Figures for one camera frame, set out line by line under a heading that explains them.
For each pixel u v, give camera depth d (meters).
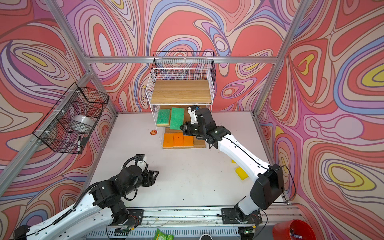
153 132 1.08
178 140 1.01
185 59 0.87
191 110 0.69
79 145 0.72
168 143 0.99
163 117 0.82
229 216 0.74
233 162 0.51
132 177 0.54
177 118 0.75
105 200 0.50
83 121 0.73
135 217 0.73
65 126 0.75
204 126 0.57
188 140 1.02
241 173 0.85
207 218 0.75
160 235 0.68
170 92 0.73
